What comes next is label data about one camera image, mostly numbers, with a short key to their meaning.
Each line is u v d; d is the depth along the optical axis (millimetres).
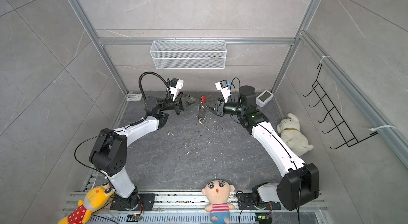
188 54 1007
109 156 474
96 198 689
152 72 595
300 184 399
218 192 686
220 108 603
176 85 619
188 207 730
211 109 648
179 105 635
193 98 653
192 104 668
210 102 664
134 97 1153
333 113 683
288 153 440
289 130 875
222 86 624
